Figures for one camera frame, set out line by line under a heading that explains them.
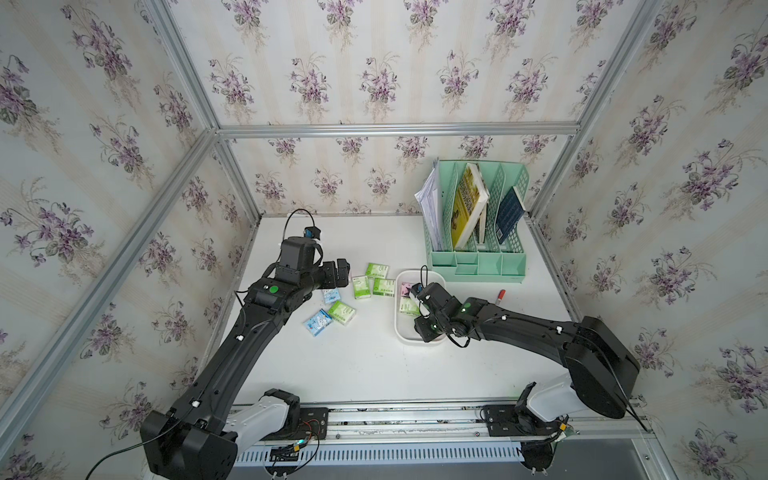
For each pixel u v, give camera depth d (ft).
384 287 3.14
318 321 2.89
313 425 2.36
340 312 2.97
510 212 3.42
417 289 2.56
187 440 1.17
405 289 2.97
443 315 2.12
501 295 3.21
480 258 3.23
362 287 3.16
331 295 3.10
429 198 2.85
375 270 3.31
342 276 2.23
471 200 3.07
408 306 2.98
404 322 2.92
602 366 1.43
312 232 2.15
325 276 2.17
